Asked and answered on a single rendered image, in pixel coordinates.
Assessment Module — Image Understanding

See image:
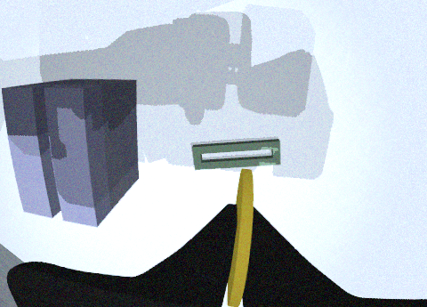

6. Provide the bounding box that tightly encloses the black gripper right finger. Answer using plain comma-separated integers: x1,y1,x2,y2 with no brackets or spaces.
242,207,427,307

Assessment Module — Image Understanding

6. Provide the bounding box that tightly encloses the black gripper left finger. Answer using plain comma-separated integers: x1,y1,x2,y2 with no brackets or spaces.
7,203,238,307

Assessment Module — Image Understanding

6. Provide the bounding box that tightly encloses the gold coin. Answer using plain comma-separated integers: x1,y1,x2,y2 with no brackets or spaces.
227,168,254,307

